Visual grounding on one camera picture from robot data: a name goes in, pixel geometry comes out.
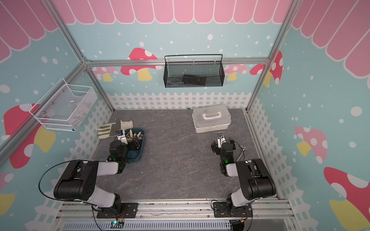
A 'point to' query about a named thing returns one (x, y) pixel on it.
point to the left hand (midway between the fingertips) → (131, 138)
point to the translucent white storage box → (211, 119)
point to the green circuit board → (115, 224)
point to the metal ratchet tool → (243, 148)
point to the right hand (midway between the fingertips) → (223, 139)
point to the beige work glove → (106, 130)
